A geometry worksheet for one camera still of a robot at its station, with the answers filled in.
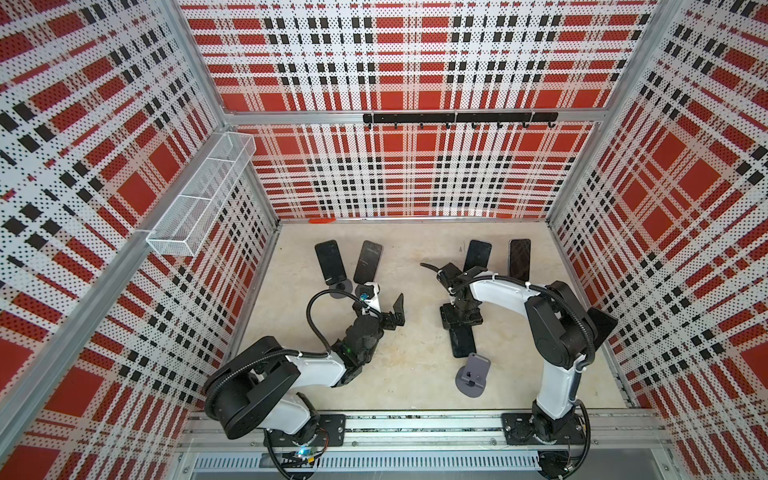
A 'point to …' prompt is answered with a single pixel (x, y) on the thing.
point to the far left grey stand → (343, 285)
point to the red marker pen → (322, 220)
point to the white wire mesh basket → (183, 227)
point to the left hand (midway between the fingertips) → (389, 298)
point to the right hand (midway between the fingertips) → (458, 326)
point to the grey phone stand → (471, 378)
